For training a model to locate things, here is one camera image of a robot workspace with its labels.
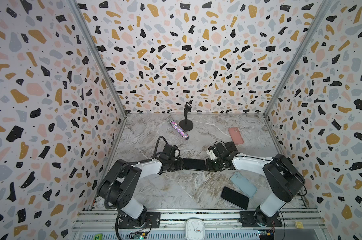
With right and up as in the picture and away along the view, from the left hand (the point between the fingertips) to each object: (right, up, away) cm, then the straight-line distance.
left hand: (186, 164), depth 90 cm
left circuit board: (-22, -29, -19) cm, 41 cm away
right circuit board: (+39, -29, -18) cm, 52 cm away
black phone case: (+5, -1, +3) cm, 6 cm away
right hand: (+9, -1, -1) cm, 9 cm away
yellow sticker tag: (+56, -25, -18) cm, 63 cm away
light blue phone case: (+30, -8, -2) cm, 31 cm away
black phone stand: (0, +24, +26) cm, 35 cm away
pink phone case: (+36, +16, +20) cm, 44 cm away
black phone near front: (+28, -17, -6) cm, 33 cm away
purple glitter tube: (-5, +20, +18) cm, 27 cm away
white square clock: (+5, -25, -21) cm, 33 cm away
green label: (-39, -28, -22) cm, 53 cm away
